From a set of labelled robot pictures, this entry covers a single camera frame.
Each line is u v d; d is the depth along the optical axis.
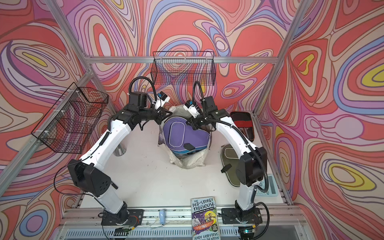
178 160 0.78
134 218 0.72
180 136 0.81
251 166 0.47
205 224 0.69
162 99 0.66
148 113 0.66
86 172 0.43
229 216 0.73
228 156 0.94
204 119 0.60
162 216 0.72
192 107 0.72
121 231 0.72
